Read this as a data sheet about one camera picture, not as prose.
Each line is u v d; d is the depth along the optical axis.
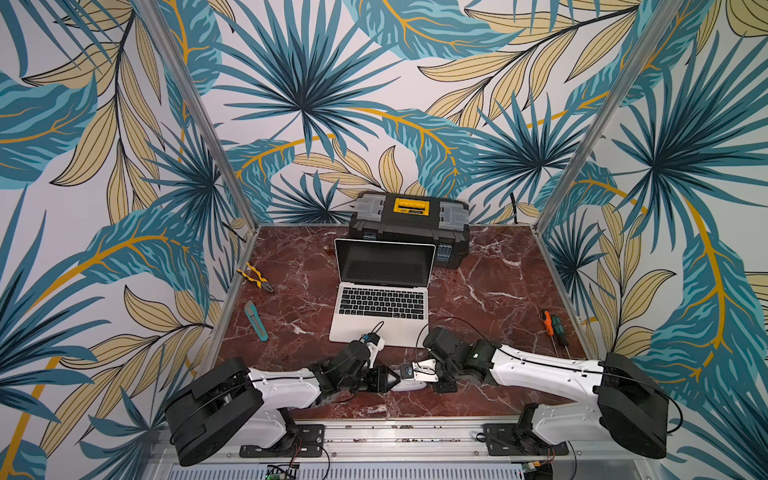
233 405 0.45
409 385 0.80
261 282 1.00
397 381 0.78
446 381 0.71
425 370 0.70
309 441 0.72
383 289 1.00
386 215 1.00
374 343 0.79
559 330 0.92
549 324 0.93
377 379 0.72
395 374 0.77
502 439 0.75
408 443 0.75
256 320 0.93
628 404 0.42
